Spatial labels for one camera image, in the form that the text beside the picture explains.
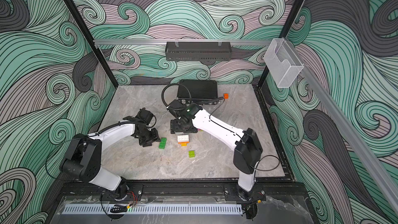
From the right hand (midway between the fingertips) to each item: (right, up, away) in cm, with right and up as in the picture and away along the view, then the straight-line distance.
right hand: (178, 131), depth 79 cm
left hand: (-13, -7, +9) cm, 17 cm away
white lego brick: (+2, -5, +5) cm, 8 cm away
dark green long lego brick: (-10, -9, +10) cm, 17 cm away
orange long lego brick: (+2, -8, +8) cm, 11 cm away
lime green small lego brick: (+7, -14, +6) cm, 17 cm away
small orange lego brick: (+32, +19, +34) cm, 50 cm away
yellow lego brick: (+2, -10, +10) cm, 14 cm away
